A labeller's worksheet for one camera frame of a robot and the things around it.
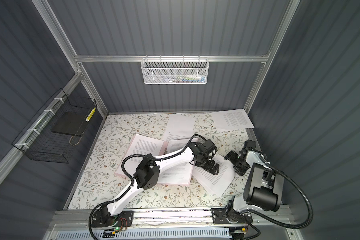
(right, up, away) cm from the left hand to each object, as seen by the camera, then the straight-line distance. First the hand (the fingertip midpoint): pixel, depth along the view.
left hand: (212, 169), depth 88 cm
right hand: (+13, +2, +3) cm, 13 cm away
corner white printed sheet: (+20, +31, +28) cm, 46 cm away
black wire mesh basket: (-82, +22, -15) cm, 86 cm away
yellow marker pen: (-69, +32, -6) cm, 76 cm away
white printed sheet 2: (+2, -7, -3) cm, 8 cm away
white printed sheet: (-21, -1, -6) cm, 22 cm away
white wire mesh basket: (-24, +67, +24) cm, 75 cm away
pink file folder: (-39, +12, +13) cm, 43 cm away
